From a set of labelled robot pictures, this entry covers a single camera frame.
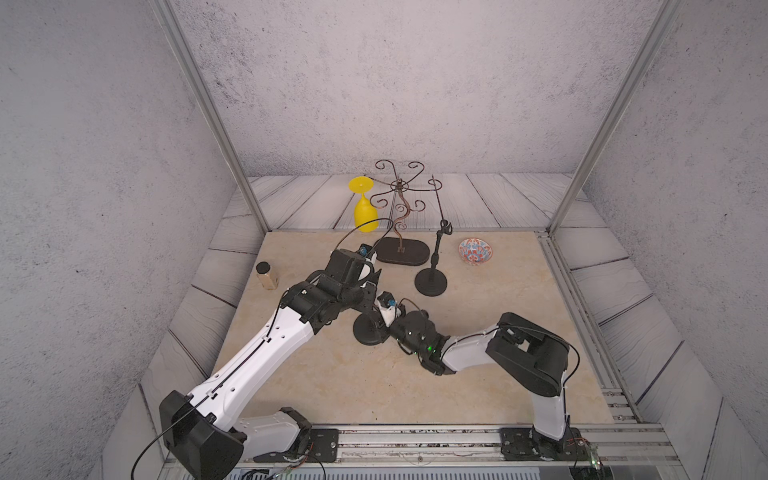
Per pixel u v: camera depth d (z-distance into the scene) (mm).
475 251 1114
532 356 498
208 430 370
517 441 732
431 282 1046
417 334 673
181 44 743
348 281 558
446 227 889
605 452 731
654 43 741
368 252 658
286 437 614
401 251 1138
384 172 1064
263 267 986
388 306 724
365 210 936
